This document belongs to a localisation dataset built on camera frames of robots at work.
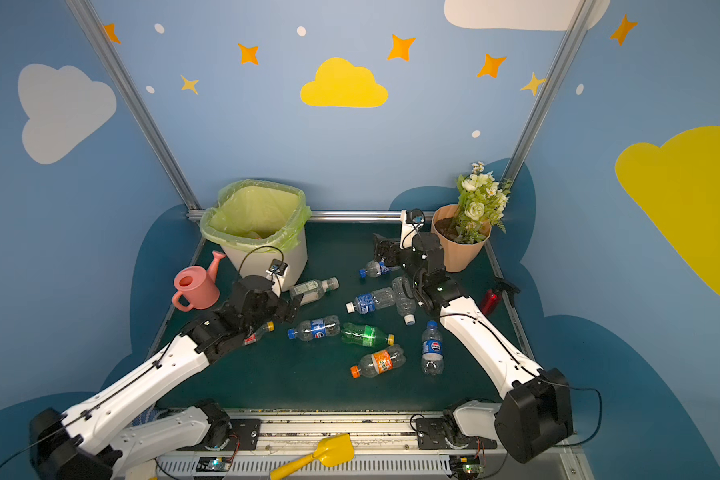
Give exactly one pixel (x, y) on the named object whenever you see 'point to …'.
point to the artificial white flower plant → (481, 203)
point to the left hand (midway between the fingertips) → (288, 288)
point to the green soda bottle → (365, 335)
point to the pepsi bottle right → (432, 360)
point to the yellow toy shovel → (331, 451)
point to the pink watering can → (197, 285)
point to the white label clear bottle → (314, 290)
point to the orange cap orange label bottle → (379, 362)
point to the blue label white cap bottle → (370, 302)
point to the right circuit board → (465, 467)
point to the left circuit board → (214, 464)
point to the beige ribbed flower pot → (462, 240)
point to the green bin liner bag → (256, 214)
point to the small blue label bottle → (375, 269)
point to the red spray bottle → (494, 295)
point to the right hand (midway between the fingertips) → (391, 232)
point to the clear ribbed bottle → (405, 304)
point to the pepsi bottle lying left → (308, 330)
